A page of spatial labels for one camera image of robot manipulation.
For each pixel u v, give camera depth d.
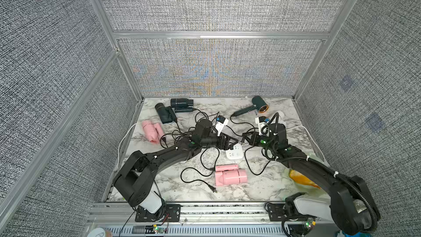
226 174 0.79
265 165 0.87
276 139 0.65
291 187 0.80
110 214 0.76
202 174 0.85
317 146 1.00
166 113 1.06
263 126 0.75
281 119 1.03
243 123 1.05
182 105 1.10
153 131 0.97
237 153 0.90
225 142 0.71
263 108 1.09
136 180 0.43
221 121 0.73
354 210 0.41
